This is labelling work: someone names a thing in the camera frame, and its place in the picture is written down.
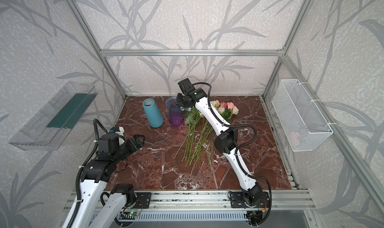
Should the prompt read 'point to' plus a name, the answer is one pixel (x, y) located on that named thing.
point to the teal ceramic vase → (154, 117)
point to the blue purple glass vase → (176, 115)
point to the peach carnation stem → (204, 124)
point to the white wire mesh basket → (303, 126)
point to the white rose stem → (192, 115)
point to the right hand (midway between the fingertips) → (179, 97)
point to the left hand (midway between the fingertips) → (142, 135)
